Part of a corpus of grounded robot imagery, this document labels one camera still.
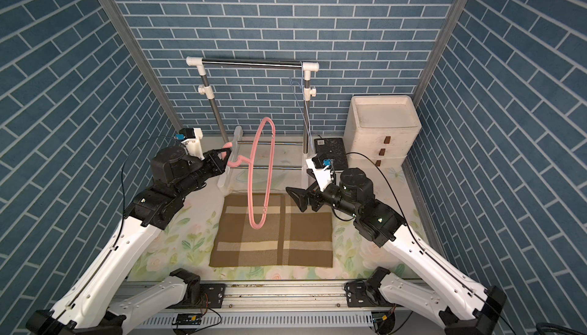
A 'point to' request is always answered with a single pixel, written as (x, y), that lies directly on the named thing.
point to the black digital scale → (332, 148)
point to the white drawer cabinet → (383, 127)
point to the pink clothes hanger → (249, 163)
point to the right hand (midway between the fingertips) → (300, 181)
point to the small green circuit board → (188, 319)
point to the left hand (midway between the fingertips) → (238, 150)
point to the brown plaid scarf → (290, 237)
